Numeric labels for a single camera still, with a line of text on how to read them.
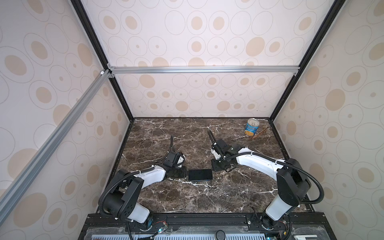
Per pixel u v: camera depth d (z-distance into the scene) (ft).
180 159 2.49
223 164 2.42
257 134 3.62
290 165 1.53
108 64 2.87
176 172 2.51
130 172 1.60
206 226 2.40
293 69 3.02
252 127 3.37
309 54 2.73
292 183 1.49
